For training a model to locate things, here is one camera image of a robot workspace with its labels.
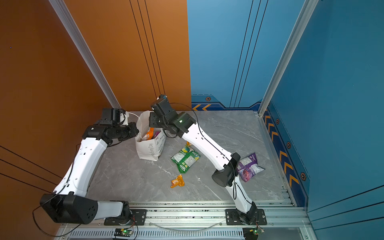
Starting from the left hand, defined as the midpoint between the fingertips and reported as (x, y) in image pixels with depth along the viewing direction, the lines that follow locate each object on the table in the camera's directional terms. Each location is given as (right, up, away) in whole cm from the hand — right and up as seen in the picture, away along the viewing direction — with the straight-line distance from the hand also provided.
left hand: (139, 128), depth 78 cm
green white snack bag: (+23, -18, +14) cm, 33 cm away
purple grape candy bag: (+5, -2, +14) cm, 15 cm away
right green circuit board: (+56, -50, -7) cm, 76 cm away
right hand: (+8, +5, -6) cm, 11 cm away
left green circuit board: (-5, -50, -7) cm, 50 cm away
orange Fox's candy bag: (+2, -4, +11) cm, 12 cm away
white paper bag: (+7, -6, -4) cm, 10 cm away
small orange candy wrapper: (+20, -30, +7) cm, 37 cm away
